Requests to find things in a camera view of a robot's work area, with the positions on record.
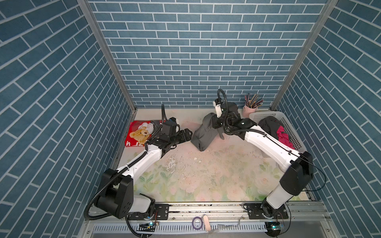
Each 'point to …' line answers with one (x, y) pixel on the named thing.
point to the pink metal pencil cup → (246, 111)
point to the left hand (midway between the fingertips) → (188, 133)
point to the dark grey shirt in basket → (271, 124)
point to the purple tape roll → (199, 217)
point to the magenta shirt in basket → (284, 138)
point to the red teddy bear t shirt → (139, 132)
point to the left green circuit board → (147, 227)
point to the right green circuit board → (274, 228)
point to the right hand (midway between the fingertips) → (211, 114)
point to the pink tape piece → (207, 223)
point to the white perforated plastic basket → (295, 140)
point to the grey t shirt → (206, 133)
